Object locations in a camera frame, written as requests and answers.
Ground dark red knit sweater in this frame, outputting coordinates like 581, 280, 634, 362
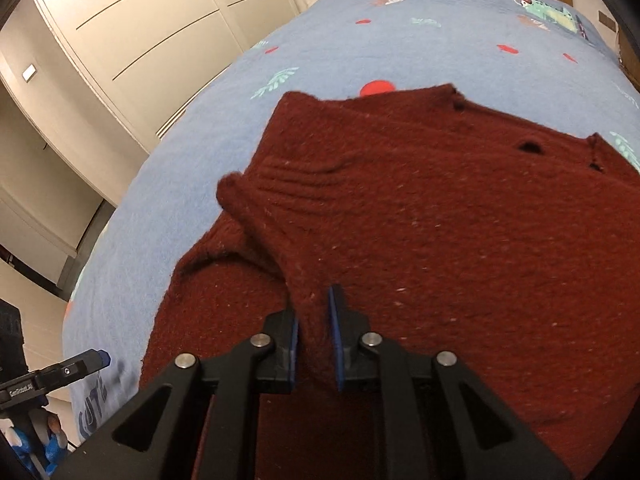
141, 86, 639, 479

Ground blue gloved hand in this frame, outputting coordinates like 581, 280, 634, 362
3, 408, 70, 479

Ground white wardrobe doors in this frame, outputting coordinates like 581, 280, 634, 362
0, 0, 327, 281

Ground light blue patterned bedspread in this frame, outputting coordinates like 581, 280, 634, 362
63, 0, 639, 439

